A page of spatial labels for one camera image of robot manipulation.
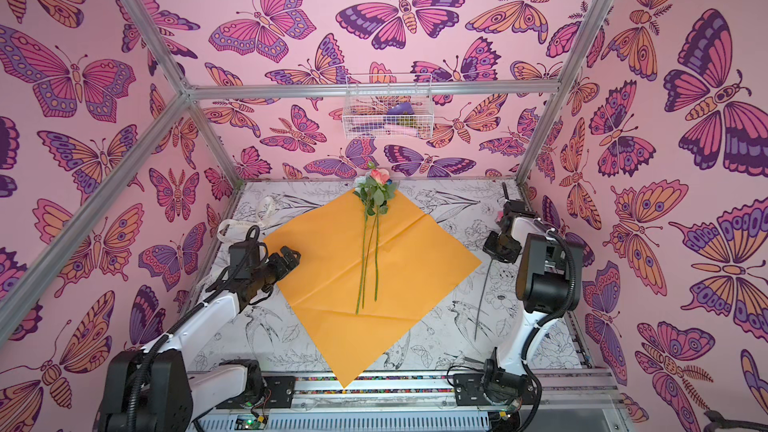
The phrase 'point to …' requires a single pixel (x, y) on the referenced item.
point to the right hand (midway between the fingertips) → (495, 251)
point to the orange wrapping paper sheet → (419, 266)
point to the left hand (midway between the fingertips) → (293, 257)
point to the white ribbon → (234, 230)
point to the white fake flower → (365, 195)
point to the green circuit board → (248, 422)
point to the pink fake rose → (377, 176)
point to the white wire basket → (388, 106)
